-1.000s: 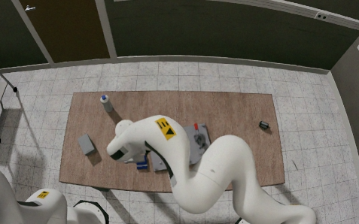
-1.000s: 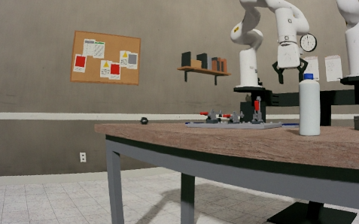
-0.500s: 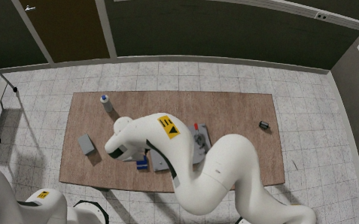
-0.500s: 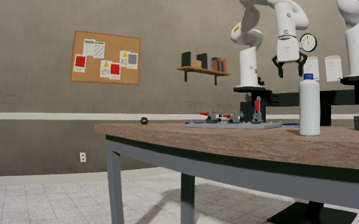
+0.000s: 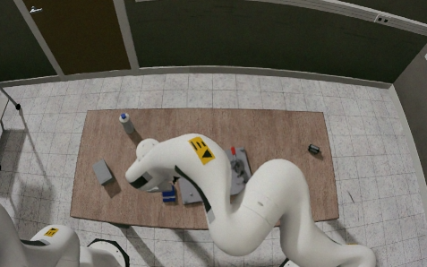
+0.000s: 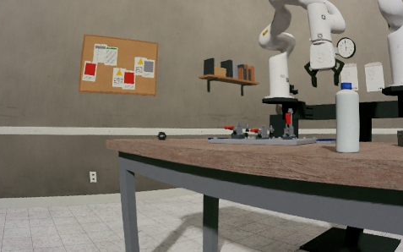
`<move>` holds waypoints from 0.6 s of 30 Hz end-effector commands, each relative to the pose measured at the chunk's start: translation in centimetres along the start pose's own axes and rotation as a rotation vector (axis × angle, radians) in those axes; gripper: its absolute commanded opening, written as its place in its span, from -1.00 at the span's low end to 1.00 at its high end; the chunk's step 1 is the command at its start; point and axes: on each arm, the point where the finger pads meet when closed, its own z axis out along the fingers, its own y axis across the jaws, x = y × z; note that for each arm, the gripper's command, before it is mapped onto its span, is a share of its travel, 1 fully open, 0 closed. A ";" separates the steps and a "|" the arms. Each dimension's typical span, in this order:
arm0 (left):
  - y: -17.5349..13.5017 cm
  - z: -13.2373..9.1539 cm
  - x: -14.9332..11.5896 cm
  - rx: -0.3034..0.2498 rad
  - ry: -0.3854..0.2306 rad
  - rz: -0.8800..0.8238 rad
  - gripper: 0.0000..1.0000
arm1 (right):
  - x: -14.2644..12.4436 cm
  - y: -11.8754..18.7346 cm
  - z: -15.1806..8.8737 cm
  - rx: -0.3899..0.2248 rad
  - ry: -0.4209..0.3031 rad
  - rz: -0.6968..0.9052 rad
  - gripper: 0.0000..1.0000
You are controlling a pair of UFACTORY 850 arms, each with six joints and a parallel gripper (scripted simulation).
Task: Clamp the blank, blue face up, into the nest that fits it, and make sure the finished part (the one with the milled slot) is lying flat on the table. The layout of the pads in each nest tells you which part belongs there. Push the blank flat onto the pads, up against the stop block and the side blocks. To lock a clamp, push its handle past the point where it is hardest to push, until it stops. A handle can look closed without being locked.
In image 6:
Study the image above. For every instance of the white bottle with blue cap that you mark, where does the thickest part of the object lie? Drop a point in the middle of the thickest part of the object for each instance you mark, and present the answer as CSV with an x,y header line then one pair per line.
x,y
347,119

